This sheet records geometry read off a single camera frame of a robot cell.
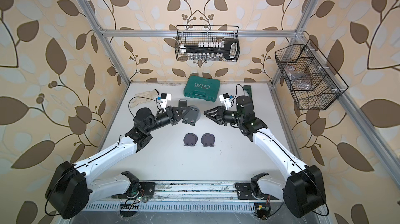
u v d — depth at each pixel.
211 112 0.71
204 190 0.75
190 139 0.91
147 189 0.74
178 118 0.66
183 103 1.00
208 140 0.91
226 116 0.65
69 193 0.39
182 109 0.69
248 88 1.16
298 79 0.69
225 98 0.71
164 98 0.69
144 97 0.66
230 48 0.83
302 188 0.39
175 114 0.65
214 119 0.66
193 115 0.69
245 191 0.73
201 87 1.12
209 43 0.81
